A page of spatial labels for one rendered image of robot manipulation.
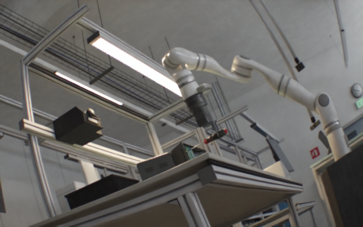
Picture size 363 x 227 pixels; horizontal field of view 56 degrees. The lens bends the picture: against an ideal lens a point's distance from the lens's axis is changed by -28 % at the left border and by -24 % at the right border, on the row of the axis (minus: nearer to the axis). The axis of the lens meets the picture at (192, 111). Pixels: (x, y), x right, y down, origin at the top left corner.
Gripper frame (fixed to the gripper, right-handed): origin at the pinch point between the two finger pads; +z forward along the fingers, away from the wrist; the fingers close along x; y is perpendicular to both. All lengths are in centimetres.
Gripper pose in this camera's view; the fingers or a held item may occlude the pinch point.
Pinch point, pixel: (220, 137)
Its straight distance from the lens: 168.3
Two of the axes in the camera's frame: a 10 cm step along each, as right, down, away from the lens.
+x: -3.1, 0.2, -9.5
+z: 4.4, 8.9, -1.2
